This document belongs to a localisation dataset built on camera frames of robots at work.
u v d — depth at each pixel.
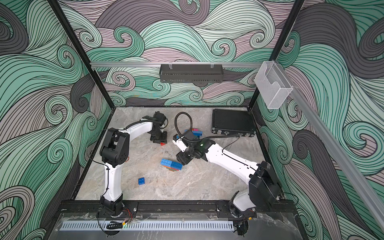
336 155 0.52
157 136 0.83
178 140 0.71
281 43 0.83
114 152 0.55
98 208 0.73
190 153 0.59
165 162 0.83
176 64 0.93
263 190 0.40
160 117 0.83
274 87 0.74
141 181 0.81
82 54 0.88
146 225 0.70
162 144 0.95
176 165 0.81
